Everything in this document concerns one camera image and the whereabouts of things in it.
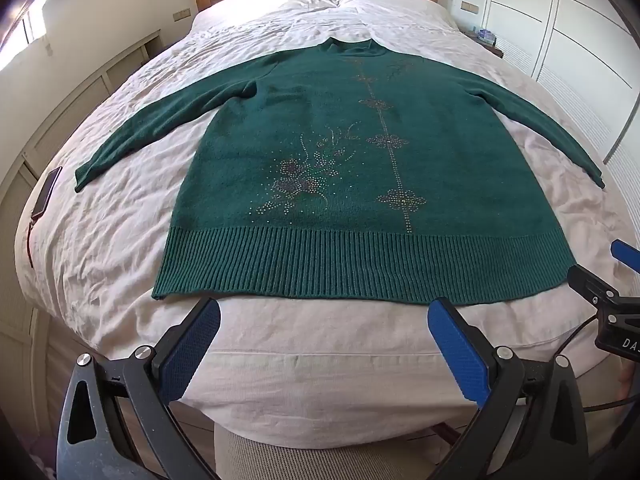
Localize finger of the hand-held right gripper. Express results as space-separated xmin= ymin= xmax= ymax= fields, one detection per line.
xmin=610 ymin=240 xmax=640 ymax=275
xmin=566 ymin=264 xmax=620 ymax=308

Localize bright window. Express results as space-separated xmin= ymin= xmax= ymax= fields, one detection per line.
xmin=0 ymin=0 xmax=56 ymax=76

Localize thin black cable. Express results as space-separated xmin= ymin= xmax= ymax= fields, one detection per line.
xmin=547 ymin=305 xmax=640 ymax=461

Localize bed with white cover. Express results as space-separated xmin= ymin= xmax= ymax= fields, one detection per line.
xmin=14 ymin=0 xmax=632 ymax=453

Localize smartphone with brown strap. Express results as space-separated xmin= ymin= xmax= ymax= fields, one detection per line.
xmin=26 ymin=165 xmax=64 ymax=268

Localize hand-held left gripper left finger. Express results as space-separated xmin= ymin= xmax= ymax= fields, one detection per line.
xmin=55 ymin=297 xmax=223 ymax=480

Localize dark wooden nightstand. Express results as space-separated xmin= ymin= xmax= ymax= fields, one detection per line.
xmin=462 ymin=27 xmax=505 ymax=60

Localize white wardrobe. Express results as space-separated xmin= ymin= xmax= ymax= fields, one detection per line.
xmin=480 ymin=0 xmax=640 ymax=166

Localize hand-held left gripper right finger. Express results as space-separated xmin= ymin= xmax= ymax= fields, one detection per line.
xmin=427 ymin=297 xmax=594 ymax=480

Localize green beaded sweater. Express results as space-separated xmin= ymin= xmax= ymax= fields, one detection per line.
xmin=74 ymin=37 xmax=607 ymax=307

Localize white panelled low cabinet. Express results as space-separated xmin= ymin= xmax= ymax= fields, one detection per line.
xmin=0 ymin=30 xmax=163 ymax=480

